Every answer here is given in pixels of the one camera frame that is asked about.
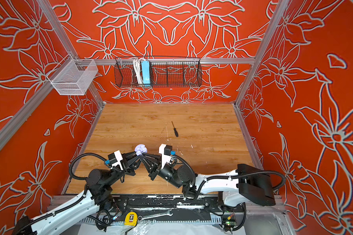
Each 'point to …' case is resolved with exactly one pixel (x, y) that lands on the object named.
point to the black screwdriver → (175, 130)
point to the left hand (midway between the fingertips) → (142, 152)
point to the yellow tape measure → (131, 219)
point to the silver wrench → (139, 218)
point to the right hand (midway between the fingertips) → (138, 158)
